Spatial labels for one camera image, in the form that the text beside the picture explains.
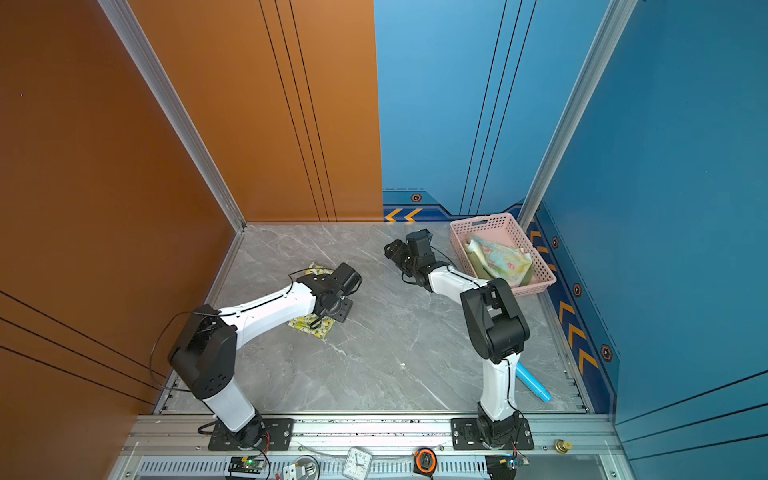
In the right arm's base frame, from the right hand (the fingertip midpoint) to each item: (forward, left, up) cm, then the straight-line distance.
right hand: (390, 252), depth 97 cm
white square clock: (-56, +7, -10) cm, 57 cm away
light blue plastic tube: (-39, -40, -10) cm, 56 cm away
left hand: (-16, +16, -5) cm, 23 cm away
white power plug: (-58, +20, -4) cm, 61 cm away
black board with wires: (-56, -27, -13) cm, 63 cm away
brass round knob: (-52, -42, -10) cm, 67 cm away
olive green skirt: (-5, -28, -3) cm, 29 cm away
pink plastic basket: (+19, -43, -9) cm, 48 cm away
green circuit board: (-56, +35, -13) cm, 67 cm away
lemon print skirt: (-29, +19, +6) cm, 35 cm away
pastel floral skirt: (+2, -41, -9) cm, 42 cm away
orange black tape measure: (-56, -9, -8) cm, 57 cm away
